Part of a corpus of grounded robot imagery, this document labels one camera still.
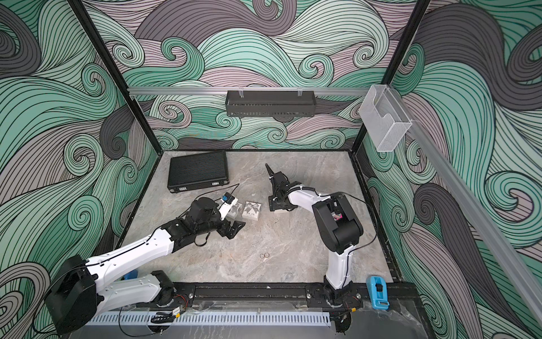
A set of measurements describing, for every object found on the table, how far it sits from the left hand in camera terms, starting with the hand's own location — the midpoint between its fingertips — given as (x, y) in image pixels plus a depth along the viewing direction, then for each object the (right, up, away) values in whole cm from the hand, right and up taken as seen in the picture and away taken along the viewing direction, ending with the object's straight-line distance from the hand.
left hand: (236, 214), depth 80 cm
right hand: (+17, +1, +17) cm, 24 cm away
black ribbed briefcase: (-23, +16, +25) cm, 38 cm away
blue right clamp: (+50, -24, -9) cm, 57 cm away
